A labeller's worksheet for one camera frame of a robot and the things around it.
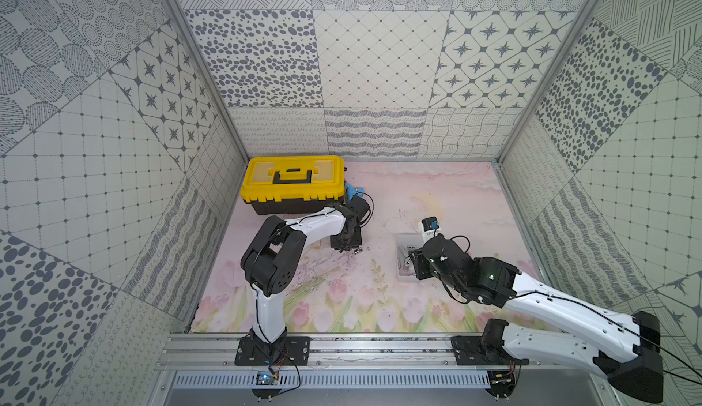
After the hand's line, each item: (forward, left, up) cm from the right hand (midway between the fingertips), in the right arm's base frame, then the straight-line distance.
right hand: (416, 254), depth 75 cm
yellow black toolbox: (+24, +43, +1) cm, 49 cm away
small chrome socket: (+9, +17, -15) cm, 25 cm away
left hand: (+12, +19, -15) cm, 27 cm away
